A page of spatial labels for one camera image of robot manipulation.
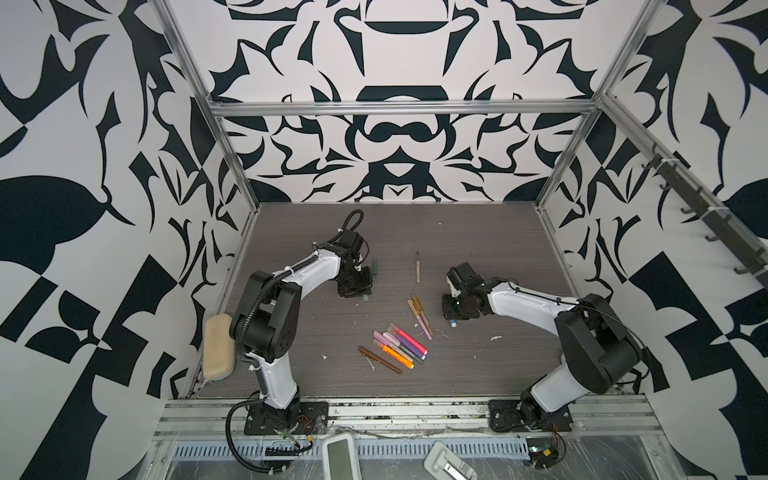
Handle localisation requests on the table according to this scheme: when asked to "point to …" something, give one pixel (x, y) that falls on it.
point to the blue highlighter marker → (453, 323)
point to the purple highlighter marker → (409, 346)
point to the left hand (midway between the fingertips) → (371, 286)
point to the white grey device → (442, 463)
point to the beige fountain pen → (418, 271)
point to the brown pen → (392, 357)
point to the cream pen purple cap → (395, 346)
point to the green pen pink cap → (403, 348)
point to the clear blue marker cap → (365, 297)
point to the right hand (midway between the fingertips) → (447, 308)
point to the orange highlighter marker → (401, 359)
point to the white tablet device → (339, 457)
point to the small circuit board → (542, 451)
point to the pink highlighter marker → (392, 327)
